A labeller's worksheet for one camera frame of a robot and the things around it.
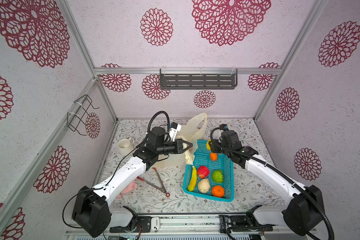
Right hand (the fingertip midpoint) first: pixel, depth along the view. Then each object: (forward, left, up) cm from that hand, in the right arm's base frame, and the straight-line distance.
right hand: (212, 139), depth 82 cm
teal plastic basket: (-12, -1, -20) cm, 23 cm away
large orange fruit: (-22, -3, -16) cm, 28 cm away
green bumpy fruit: (-15, -3, -14) cm, 21 cm away
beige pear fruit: (-20, +4, -15) cm, 25 cm away
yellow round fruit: (-3, +2, -1) cm, 4 cm away
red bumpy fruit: (-12, +4, -14) cm, 20 cm away
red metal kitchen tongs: (-22, +28, -18) cm, 39 cm away
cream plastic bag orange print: (+11, +14, -7) cm, 18 cm away
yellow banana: (-14, +9, -18) cm, 24 cm away
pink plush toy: (-23, +43, -12) cm, 50 cm away
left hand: (-10, +12, +6) cm, 17 cm away
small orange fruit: (-1, -3, -16) cm, 17 cm away
